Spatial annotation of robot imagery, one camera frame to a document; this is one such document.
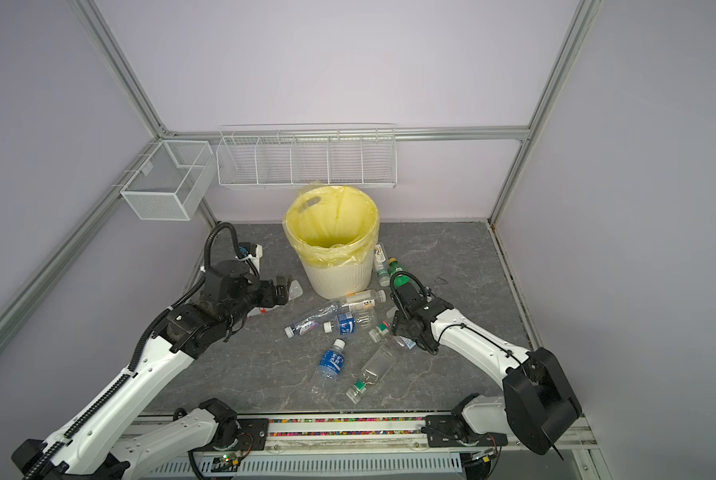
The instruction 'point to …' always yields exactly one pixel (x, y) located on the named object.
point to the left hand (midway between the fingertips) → (273, 281)
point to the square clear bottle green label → (374, 370)
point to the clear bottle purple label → (309, 322)
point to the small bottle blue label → (346, 323)
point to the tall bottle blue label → (330, 366)
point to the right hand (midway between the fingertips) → (410, 331)
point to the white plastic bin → (336, 283)
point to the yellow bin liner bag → (332, 226)
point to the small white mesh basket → (172, 181)
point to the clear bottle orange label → (365, 296)
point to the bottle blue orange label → (409, 342)
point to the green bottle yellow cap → (395, 267)
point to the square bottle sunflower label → (379, 331)
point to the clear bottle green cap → (379, 258)
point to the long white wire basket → (297, 155)
